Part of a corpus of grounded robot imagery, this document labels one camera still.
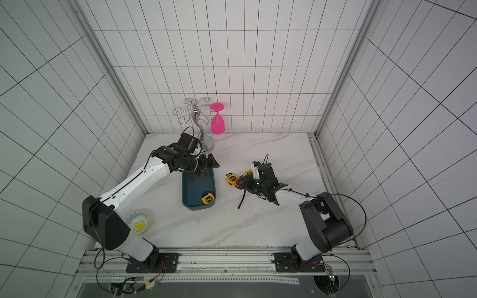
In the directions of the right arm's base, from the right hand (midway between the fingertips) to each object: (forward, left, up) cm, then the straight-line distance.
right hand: (233, 183), depth 87 cm
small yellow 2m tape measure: (+6, +2, -6) cm, 8 cm away
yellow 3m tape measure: (+11, -6, -7) cm, 14 cm away
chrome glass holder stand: (+31, +20, +19) cm, 41 cm away
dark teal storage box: (-1, +21, -7) cm, 22 cm away
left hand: (-1, +9, +11) cm, 14 cm away
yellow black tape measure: (-7, +12, -5) cm, 14 cm away
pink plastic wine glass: (+31, +11, +10) cm, 34 cm away
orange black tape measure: (0, -3, +2) cm, 3 cm away
